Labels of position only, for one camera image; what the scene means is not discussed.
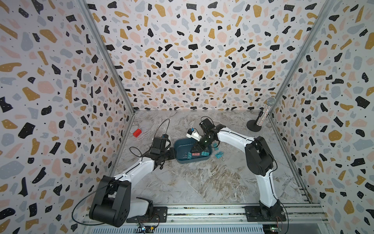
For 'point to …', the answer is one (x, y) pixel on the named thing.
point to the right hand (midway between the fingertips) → (192, 150)
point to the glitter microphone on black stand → (255, 126)
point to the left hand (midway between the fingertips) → (177, 151)
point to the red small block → (137, 133)
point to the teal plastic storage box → (182, 147)
